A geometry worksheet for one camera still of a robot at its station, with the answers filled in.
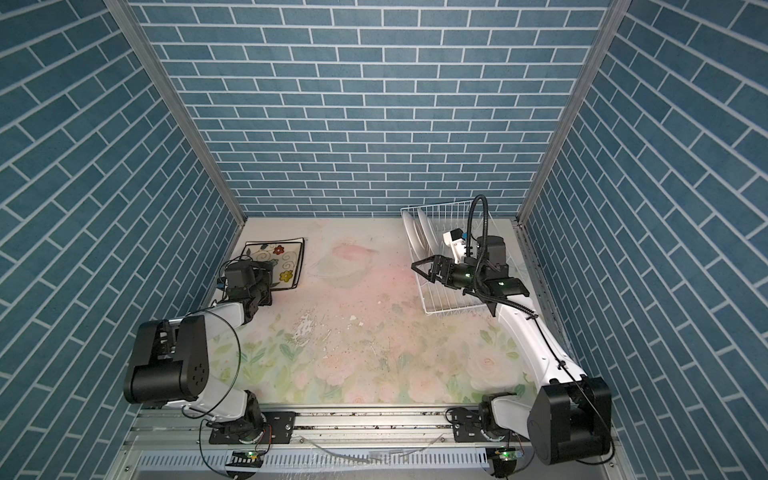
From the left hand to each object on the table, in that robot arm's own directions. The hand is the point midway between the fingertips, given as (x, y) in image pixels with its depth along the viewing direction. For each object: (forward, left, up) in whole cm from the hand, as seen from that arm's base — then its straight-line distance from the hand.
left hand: (279, 268), depth 94 cm
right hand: (-12, -45, +15) cm, 49 cm away
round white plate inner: (+11, -48, +6) cm, 50 cm away
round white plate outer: (+10, -43, +7) cm, 44 cm away
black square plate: (+10, +1, -6) cm, 11 cm away
